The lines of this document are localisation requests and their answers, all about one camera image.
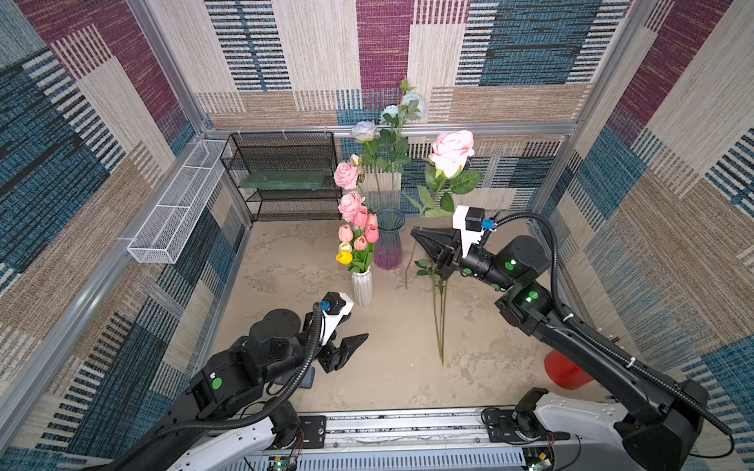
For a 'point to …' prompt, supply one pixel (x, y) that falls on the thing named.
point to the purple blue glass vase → (388, 252)
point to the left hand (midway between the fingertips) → (358, 325)
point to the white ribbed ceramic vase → (362, 288)
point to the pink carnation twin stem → (440, 292)
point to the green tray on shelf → (285, 180)
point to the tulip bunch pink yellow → (355, 243)
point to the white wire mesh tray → (168, 230)
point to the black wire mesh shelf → (285, 150)
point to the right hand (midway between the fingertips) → (416, 235)
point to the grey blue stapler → (307, 380)
